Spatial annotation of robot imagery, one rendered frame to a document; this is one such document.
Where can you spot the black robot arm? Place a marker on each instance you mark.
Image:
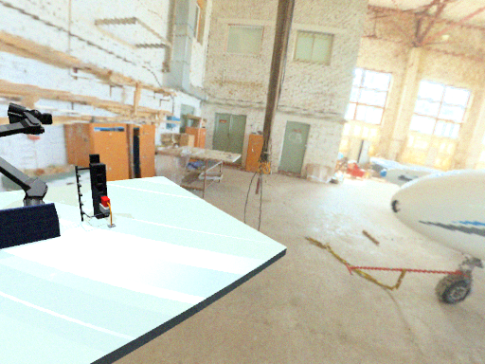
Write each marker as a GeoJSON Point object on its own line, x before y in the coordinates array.
{"type": "Point", "coordinates": [35, 189]}

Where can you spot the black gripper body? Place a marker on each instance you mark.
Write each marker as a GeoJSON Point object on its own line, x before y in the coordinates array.
{"type": "Point", "coordinates": [48, 119]}

